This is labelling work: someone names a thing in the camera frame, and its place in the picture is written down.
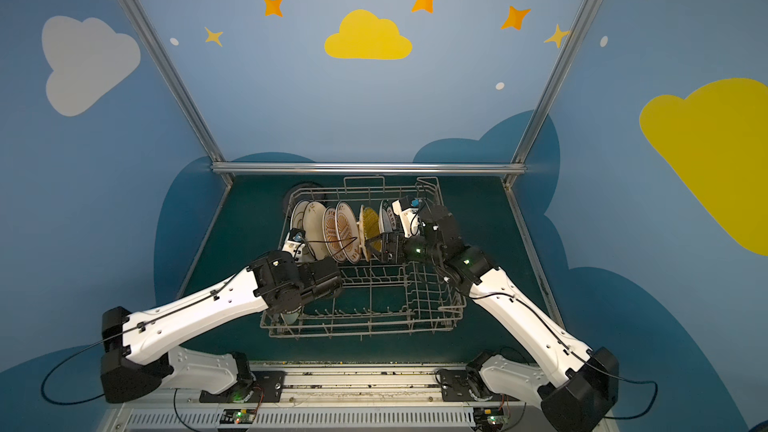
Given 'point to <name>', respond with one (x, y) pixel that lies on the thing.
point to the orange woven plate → (362, 236)
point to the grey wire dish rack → (377, 298)
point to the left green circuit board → (237, 416)
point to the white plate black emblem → (297, 215)
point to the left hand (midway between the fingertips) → (289, 278)
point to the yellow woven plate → (372, 227)
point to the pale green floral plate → (291, 318)
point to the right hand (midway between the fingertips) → (379, 239)
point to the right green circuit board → (488, 416)
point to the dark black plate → (304, 191)
